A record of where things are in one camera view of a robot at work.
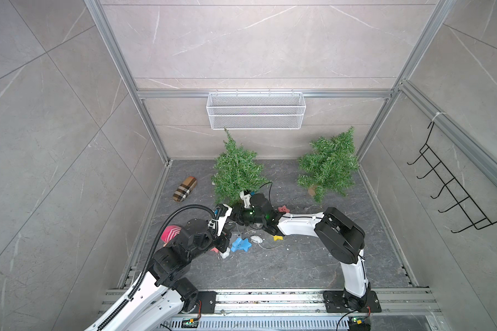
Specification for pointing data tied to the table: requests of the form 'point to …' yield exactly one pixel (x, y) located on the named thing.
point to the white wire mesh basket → (256, 110)
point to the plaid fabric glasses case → (186, 187)
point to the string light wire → (268, 248)
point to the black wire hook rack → (457, 192)
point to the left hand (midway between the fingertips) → (236, 222)
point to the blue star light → (241, 244)
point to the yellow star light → (277, 237)
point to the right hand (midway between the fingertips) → (225, 214)
